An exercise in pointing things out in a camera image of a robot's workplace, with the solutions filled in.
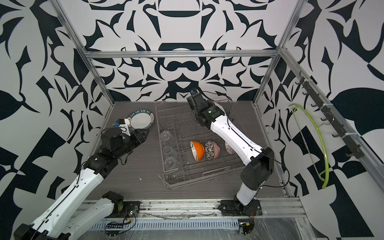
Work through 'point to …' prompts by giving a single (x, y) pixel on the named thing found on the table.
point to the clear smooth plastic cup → (166, 136)
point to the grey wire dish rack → (187, 151)
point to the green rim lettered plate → (140, 119)
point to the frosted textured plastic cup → (170, 151)
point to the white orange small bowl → (198, 150)
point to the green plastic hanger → (314, 119)
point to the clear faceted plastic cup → (171, 165)
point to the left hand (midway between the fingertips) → (146, 128)
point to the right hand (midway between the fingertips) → (206, 103)
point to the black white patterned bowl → (212, 150)
